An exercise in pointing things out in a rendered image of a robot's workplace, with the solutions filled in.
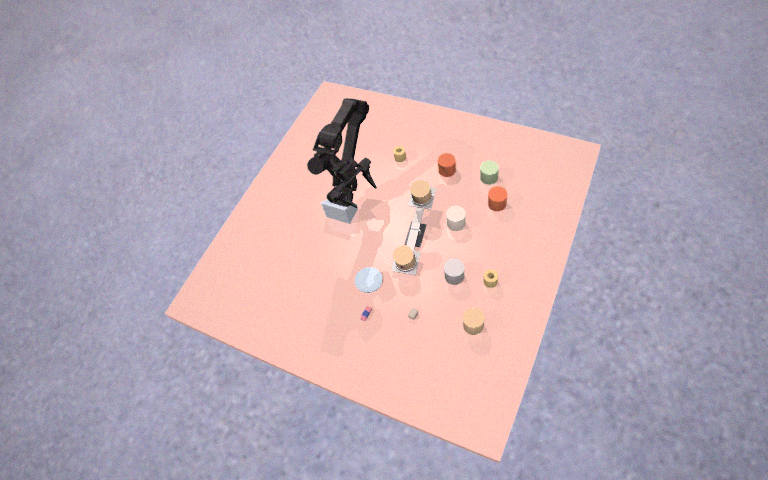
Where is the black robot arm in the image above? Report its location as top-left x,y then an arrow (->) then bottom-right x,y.
307,98 -> 369,201

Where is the pink and blue eraser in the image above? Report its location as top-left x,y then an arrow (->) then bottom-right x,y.
360,306 -> 372,322

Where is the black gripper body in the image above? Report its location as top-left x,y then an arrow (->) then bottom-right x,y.
326,157 -> 372,203

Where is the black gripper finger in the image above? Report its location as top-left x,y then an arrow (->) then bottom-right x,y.
335,193 -> 358,208
362,165 -> 377,189

